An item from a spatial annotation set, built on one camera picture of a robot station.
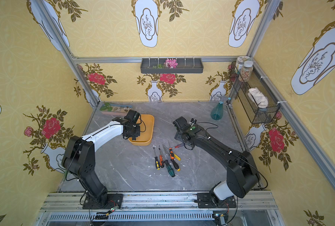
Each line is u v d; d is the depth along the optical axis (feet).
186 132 1.96
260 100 2.25
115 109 3.72
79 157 1.56
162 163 2.80
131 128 2.22
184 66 3.02
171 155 2.87
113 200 2.41
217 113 3.54
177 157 2.90
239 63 2.81
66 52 2.89
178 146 3.11
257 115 2.27
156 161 2.86
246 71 2.62
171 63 2.89
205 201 2.41
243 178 1.38
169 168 2.74
